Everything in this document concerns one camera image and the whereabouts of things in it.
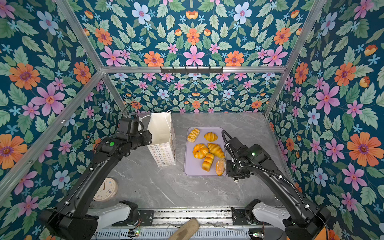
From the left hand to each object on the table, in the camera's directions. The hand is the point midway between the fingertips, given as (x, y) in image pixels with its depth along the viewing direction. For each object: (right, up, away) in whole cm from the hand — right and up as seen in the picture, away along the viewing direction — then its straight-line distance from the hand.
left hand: (150, 132), depth 73 cm
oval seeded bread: (+37, -21, +13) cm, 44 cm away
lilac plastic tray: (+20, -22, +18) cm, 35 cm away
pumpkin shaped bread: (+25, -13, +22) cm, 35 cm away
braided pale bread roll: (+20, -3, +28) cm, 35 cm away
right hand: (+39, -19, -3) cm, 44 cm away
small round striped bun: (+32, -4, +28) cm, 42 cm away
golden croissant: (+35, -12, +22) cm, 43 cm away
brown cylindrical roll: (+18, -46, -6) cm, 50 cm away
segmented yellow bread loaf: (+29, -19, +13) cm, 37 cm away
